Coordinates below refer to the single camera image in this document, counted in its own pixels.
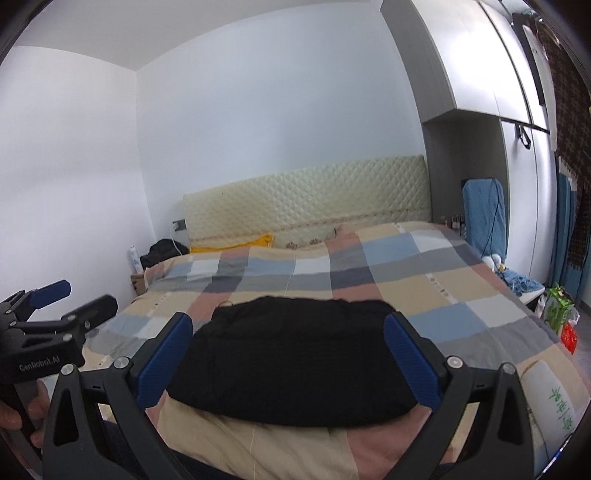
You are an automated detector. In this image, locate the green gift bag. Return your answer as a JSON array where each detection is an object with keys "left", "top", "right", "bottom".
[{"left": 542, "top": 285, "right": 574, "bottom": 335}]

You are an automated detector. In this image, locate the floral cream pillow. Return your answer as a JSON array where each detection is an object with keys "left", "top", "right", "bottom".
[{"left": 273, "top": 225, "right": 337, "bottom": 250}]

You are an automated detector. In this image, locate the grey wall socket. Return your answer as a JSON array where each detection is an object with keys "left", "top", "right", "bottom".
[{"left": 172, "top": 219, "right": 186, "bottom": 232}]

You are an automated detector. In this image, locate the black clothes pile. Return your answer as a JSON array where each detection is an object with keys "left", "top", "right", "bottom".
[{"left": 140, "top": 238, "right": 189, "bottom": 270}]

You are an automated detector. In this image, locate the brown plaid hanging garment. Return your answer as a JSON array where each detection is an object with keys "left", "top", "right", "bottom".
[{"left": 537, "top": 22, "right": 590, "bottom": 269}]

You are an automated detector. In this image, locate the white printed pillow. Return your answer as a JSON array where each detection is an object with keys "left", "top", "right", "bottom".
[{"left": 521, "top": 360, "right": 580, "bottom": 474}]

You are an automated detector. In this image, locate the grey white wardrobe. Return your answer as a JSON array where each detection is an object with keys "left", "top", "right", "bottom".
[{"left": 381, "top": 1, "right": 557, "bottom": 283}]

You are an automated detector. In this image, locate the red plastic bag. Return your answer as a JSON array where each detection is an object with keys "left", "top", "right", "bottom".
[{"left": 560, "top": 321, "right": 578, "bottom": 354}]

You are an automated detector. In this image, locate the plaid patchwork duvet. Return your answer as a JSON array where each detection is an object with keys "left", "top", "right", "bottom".
[{"left": 84, "top": 222, "right": 590, "bottom": 479}]

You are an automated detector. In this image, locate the person's left hand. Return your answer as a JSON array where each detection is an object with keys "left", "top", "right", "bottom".
[{"left": 1, "top": 380, "right": 50, "bottom": 448}]

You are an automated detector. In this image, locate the yellow pillow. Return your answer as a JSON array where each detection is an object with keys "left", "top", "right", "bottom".
[{"left": 189, "top": 233, "right": 274, "bottom": 254}]

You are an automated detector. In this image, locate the wooden bedside table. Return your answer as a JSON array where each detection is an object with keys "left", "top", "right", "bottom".
[{"left": 130, "top": 273, "right": 147, "bottom": 296}]

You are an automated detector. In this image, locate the blue curtain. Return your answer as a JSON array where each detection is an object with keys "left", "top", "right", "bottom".
[{"left": 549, "top": 163, "right": 583, "bottom": 304}]

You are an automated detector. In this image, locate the cream quilted headboard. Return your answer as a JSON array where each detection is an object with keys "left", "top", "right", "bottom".
[{"left": 181, "top": 155, "right": 431, "bottom": 246}]

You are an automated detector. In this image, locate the black padded jacket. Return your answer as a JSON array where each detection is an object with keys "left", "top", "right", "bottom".
[{"left": 167, "top": 296, "right": 418, "bottom": 428}]

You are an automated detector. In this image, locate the white spray bottle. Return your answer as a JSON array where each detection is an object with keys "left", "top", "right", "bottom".
[{"left": 128, "top": 246, "right": 143, "bottom": 275}]

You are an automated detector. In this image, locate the blue folded board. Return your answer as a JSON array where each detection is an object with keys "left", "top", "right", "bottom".
[{"left": 462, "top": 178, "right": 507, "bottom": 260}]

